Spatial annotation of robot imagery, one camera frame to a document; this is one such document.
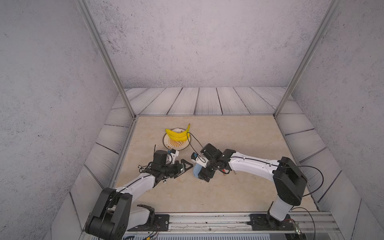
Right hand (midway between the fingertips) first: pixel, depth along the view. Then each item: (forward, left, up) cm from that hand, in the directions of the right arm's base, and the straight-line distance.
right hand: (203, 170), depth 84 cm
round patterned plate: (+22, +22, -6) cm, 32 cm away
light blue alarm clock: (-1, +4, +1) cm, 4 cm away
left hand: (-1, +7, +3) cm, 7 cm away
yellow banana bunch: (+29, +17, -8) cm, 35 cm away
